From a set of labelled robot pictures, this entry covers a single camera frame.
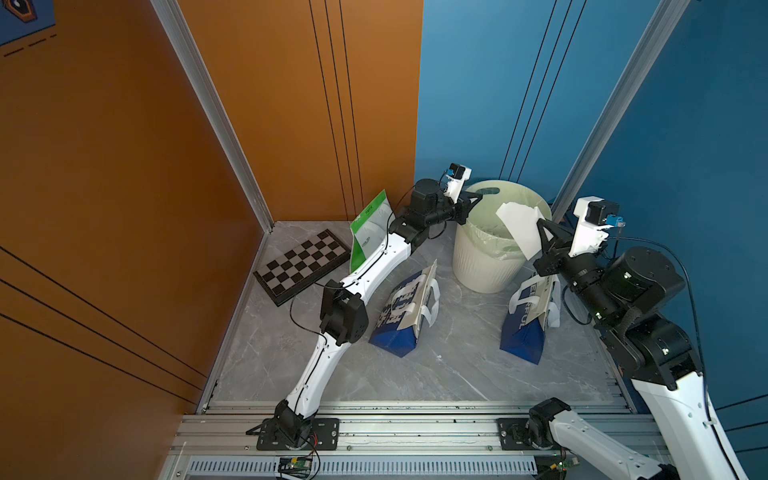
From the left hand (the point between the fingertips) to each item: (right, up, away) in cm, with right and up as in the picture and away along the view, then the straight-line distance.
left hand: (484, 192), depth 79 cm
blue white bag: (-22, -32, -5) cm, 39 cm away
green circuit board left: (-48, -67, -7) cm, 83 cm away
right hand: (+3, -10, -23) cm, 25 cm away
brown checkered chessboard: (-60, -23, +24) cm, 68 cm away
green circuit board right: (+16, -66, -9) cm, 68 cm away
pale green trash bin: (+2, -17, +2) cm, 17 cm away
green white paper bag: (-31, -9, +10) cm, 34 cm away
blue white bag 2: (+10, -29, -6) cm, 32 cm away
